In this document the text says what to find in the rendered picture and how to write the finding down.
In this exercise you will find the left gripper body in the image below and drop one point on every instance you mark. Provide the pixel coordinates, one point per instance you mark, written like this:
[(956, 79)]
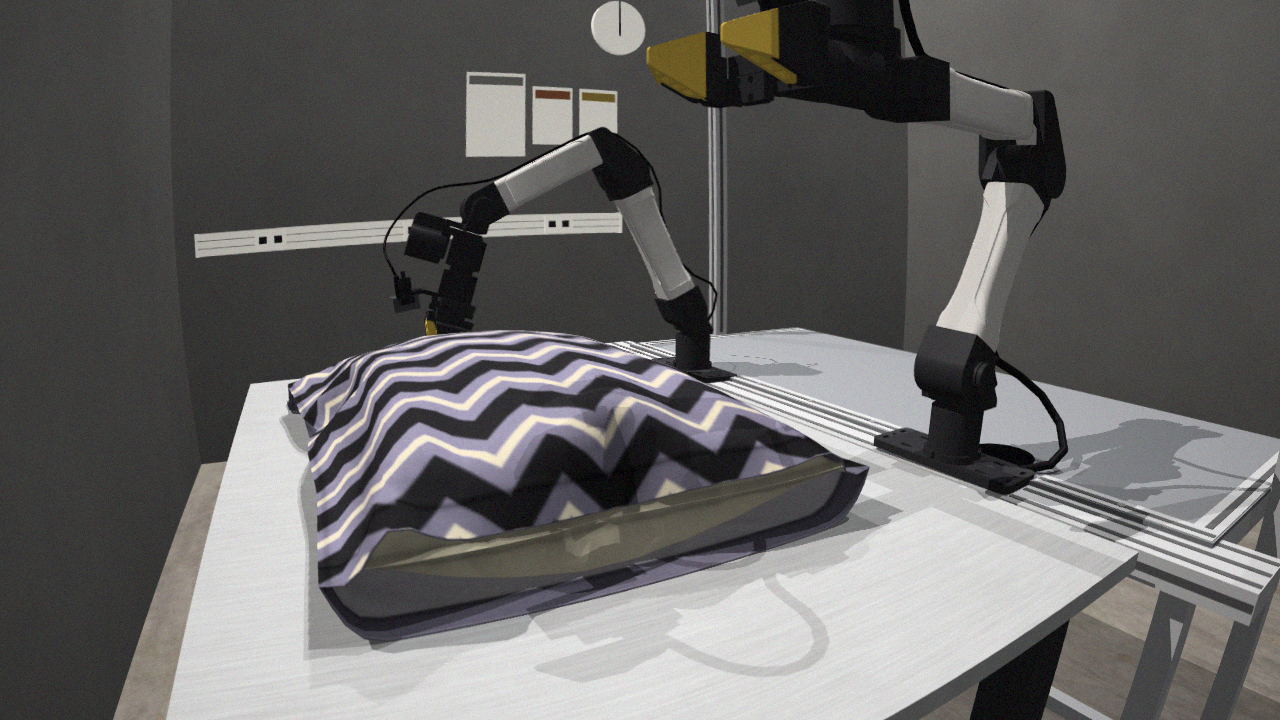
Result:
[(803, 48)]

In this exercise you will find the cream pillow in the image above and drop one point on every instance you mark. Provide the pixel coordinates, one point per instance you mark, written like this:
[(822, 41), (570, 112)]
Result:
[(590, 541)]

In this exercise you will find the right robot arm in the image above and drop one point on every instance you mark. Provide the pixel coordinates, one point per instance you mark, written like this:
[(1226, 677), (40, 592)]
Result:
[(679, 301)]

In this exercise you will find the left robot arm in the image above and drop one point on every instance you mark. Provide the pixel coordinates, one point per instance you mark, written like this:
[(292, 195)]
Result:
[(955, 357)]

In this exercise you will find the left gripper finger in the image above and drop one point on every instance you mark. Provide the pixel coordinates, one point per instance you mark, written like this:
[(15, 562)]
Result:
[(681, 64), (756, 38)]

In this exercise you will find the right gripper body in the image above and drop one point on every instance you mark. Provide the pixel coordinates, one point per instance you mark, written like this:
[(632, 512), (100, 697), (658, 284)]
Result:
[(458, 287)]

